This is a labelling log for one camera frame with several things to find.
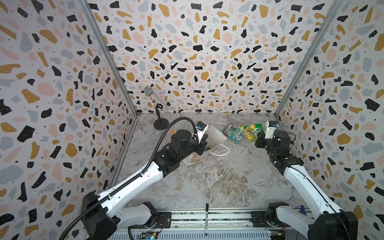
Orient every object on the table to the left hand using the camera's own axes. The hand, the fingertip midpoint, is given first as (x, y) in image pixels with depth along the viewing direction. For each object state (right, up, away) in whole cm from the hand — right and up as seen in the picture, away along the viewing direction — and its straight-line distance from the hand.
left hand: (208, 133), depth 69 cm
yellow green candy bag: (+24, 0, +12) cm, 27 cm away
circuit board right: (+33, -49, +3) cm, 59 cm away
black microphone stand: (-34, +5, +45) cm, 57 cm away
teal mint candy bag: (+20, 0, +39) cm, 44 cm away
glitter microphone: (-34, +24, +19) cm, 46 cm away
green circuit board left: (-27, -49, +2) cm, 56 cm away
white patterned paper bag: (+5, -3, +16) cm, 16 cm away
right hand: (+27, +1, +11) cm, 29 cm away
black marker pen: (0, -43, +6) cm, 44 cm away
